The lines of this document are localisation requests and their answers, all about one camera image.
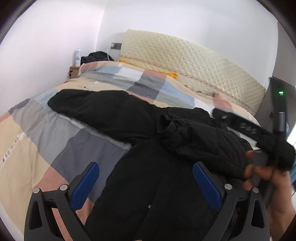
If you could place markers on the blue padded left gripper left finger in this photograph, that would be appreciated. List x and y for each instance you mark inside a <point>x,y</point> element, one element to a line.
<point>71,197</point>

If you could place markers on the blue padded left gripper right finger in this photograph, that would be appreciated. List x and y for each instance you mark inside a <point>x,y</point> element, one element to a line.
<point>221,198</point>

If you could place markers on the black puffer jacket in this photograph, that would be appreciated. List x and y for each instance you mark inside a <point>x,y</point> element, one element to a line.
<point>151,194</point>

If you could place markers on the person's right hand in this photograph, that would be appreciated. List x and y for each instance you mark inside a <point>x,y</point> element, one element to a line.
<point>280,212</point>

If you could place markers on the grey white wardrobe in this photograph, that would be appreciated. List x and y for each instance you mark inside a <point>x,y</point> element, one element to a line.
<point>284,74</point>

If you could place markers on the plaid patchwork bed quilt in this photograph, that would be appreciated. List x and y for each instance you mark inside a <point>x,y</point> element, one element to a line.
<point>43,149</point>

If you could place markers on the floral pillow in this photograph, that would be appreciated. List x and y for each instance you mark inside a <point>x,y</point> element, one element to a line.
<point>199,87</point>

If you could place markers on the cream quilted headboard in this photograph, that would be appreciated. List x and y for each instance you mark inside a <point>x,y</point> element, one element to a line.
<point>192,62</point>

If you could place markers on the wooden nightstand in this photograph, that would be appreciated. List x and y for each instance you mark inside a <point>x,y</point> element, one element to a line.
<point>73,72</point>

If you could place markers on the yellow pillow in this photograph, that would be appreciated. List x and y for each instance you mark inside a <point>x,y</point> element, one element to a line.
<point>174,75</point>

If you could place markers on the black bag on nightstand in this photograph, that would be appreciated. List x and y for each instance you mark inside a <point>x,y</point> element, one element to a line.
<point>96,56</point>

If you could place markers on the white spray bottle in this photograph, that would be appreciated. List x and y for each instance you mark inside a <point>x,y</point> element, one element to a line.
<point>78,57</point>

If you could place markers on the wall power outlet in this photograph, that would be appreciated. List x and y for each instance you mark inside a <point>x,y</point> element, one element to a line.
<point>116,46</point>

